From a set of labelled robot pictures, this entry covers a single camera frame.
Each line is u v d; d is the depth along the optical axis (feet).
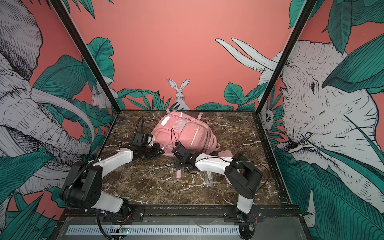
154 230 2.30
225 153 3.14
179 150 2.22
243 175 1.55
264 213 2.50
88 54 2.88
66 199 1.34
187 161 2.19
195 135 3.21
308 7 2.27
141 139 2.37
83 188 1.43
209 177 2.80
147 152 2.51
